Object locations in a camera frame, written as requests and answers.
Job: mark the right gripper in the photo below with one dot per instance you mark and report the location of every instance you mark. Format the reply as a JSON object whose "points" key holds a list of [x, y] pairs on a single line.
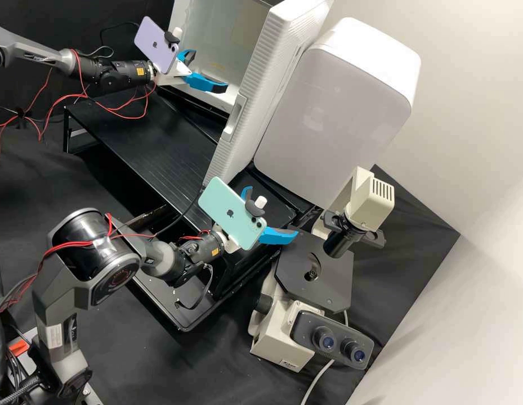
{"points": [[228, 245]]}

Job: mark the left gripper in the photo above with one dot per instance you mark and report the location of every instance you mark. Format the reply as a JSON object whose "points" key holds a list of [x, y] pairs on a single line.
{"points": [[176, 72]]}

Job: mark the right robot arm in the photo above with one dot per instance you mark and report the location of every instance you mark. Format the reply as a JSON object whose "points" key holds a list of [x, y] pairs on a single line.
{"points": [[88, 249]]}

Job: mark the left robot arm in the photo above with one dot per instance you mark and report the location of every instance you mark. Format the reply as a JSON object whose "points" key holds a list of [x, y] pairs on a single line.
{"points": [[96, 69]]}

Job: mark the white incubator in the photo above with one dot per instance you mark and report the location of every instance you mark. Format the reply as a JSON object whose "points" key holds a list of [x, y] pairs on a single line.
{"points": [[219, 33]]}

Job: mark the incubator door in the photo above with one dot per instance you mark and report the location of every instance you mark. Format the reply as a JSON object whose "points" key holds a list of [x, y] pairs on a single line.
{"points": [[261, 84]]}

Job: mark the black platform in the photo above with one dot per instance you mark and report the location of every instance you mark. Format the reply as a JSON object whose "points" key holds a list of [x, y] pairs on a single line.
{"points": [[151, 147], [278, 198]]}

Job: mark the cream microscope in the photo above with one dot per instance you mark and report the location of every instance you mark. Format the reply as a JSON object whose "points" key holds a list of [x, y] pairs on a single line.
{"points": [[282, 333]]}

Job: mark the white box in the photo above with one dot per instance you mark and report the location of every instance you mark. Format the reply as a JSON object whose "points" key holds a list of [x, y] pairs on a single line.
{"points": [[337, 105]]}

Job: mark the right wrist camera phone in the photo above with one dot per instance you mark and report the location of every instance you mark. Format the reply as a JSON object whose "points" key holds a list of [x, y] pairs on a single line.
{"points": [[227, 211]]}

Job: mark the wrist camera phone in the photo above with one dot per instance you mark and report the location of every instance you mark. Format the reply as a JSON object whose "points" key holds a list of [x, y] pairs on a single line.
{"points": [[227, 211], [153, 42]]}

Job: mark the left wrist camera phone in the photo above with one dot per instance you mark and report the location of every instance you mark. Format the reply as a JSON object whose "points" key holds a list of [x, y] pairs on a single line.
{"points": [[153, 42]]}

